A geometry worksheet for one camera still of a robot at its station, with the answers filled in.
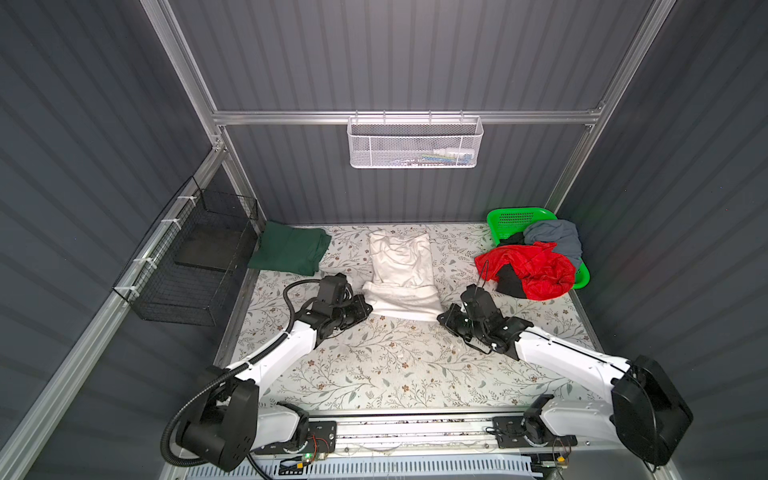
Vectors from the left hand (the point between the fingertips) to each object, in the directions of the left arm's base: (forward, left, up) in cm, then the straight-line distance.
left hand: (373, 306), depth 85 cm
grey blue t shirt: (+25, -67, +2) cm, 72 cm away
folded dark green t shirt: (+30, +31, -7) cm, 44 cm away
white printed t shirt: (+14, -10, -9) cm, 19 cm away
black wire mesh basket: (+3, +45, +16) cm, 48 cm away
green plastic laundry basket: (+38, -52, -5) cm, 65 cm away
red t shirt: (+9, -55, 0) cm, 55 cm away
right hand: (-4, -19, -1) cm, 19 cm away
